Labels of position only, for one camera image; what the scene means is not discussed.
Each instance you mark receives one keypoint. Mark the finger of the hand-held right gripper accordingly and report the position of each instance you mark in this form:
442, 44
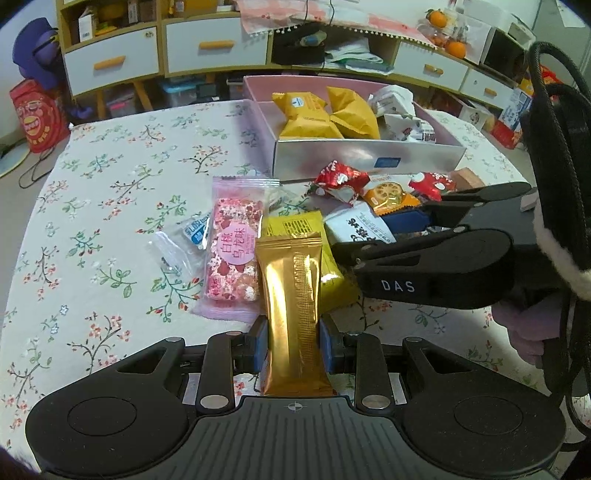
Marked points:
415, 247
406, 221

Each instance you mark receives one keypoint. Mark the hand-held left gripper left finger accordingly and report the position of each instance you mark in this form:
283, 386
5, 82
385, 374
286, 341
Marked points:
258, 344

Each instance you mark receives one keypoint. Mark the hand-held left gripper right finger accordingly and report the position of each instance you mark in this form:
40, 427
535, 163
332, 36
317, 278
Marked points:
327, 346

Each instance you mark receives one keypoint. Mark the orange snack packet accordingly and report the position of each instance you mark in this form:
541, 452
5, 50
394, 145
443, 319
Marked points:
390, 196

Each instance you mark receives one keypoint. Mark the red white snack packet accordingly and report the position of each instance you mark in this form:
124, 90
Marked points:
341, 177
431, 182

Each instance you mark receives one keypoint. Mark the white black-print snack packet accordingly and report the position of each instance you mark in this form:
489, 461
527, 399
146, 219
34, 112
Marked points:
355, 228

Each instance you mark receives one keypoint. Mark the gold foil snack packet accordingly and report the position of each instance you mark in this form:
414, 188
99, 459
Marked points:
291, 300

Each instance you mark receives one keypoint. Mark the brown wafer block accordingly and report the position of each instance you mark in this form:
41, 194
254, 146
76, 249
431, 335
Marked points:
466, 177

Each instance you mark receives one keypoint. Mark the pink floral snack packet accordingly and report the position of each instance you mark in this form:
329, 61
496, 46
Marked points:
233, 249

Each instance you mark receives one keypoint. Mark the pink cardboard box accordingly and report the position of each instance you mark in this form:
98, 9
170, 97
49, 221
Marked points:
332, 157

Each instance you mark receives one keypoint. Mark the yellow printed snack packet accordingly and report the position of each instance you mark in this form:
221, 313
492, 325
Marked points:
295, 225

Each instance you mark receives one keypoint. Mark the large yellow snack packet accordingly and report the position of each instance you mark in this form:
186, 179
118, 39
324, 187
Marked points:
355, 113

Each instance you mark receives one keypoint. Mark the clear blue-label snack packet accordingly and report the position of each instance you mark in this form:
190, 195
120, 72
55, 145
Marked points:
184, 240

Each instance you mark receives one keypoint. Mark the yellow blue-logo snack packet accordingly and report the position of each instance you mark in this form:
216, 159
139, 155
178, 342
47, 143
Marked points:
300, 115

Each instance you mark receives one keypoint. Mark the person's right hand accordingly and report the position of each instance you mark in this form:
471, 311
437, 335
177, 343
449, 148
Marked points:
526, 334

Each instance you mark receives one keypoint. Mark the white printed carton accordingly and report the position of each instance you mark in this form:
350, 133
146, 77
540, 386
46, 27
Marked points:
478, 117

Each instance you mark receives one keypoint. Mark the low wooden console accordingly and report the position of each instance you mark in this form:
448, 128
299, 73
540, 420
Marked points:
429, 67

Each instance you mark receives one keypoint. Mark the blue white carton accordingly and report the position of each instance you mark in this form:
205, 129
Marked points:
517, 108

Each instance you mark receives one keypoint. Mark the pile of folded clothes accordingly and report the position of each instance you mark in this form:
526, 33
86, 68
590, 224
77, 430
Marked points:
355, 53

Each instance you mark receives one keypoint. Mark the orange fruit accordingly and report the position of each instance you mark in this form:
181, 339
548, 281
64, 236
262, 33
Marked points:
436, 17
455, 47

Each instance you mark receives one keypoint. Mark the floral tablecloth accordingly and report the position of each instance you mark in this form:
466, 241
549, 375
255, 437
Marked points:
92, 230

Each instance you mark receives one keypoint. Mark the black box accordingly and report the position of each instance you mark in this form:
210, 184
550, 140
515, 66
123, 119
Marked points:
298, 51

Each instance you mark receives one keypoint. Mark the black floor stand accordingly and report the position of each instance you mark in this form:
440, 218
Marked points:
206, 91

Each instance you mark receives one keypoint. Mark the pink white fringed cloth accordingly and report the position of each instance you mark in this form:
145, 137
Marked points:
277, 14

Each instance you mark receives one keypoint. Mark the blue-lid plastic storage bin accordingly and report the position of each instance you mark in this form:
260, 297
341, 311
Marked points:
178, 92

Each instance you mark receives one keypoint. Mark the clear plastic storage bin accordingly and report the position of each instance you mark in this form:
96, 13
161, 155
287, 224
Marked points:
120, 99

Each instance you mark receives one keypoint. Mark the white round fan base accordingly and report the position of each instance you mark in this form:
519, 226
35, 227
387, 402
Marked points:
9, 161

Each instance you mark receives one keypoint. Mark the wooden cabinet white drawers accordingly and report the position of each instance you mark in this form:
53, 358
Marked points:
111, 69

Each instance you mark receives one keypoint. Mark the red printed bag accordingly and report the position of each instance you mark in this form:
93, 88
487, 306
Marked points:
34, 115

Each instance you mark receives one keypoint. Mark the small white carton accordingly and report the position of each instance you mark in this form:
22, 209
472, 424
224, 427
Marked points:
85, 25

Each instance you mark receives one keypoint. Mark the purple plush toy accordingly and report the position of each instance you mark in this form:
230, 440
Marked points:
37, 50

